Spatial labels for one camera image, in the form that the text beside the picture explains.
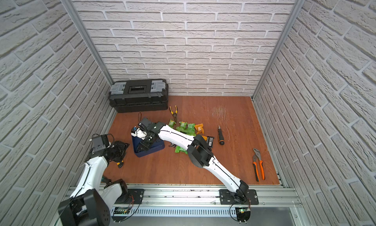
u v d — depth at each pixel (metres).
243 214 0.70
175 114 1.07
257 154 0.88
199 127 1.00
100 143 0.64
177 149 0.90
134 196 0.74
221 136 0.95
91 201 0.40
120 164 0.84
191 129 1.00
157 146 0.86
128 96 0.98
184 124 1.01
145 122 0.74
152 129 0.70
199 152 0.59
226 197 0.73
